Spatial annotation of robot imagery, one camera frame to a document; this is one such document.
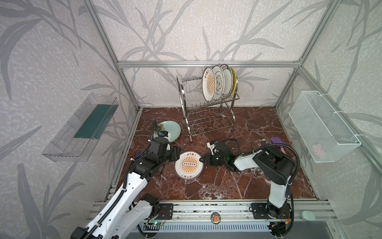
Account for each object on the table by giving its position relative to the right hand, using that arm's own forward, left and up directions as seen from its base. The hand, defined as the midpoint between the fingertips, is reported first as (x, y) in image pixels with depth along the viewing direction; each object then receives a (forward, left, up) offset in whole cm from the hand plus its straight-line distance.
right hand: (199, 155), depth 90 cm
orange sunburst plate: (-7, +6, -1) cm, 9 cm away
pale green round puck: (-31, -53, -1) cm, 61 cm away
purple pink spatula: (+14, -54, -5) cm, 56 cm away
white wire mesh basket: (-6, -55, +30) cm, 63 cm away
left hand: (-1, +10, +16) cm, 19 cm away
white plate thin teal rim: (+29, -12, +33) cm, 45 cm away
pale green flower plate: (+24, +21, -3) cm, 32 cm away
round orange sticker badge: (-31, -8, -3) cm, 33 cm away
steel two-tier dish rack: (+35, -3, -4) cm, 35 cm away
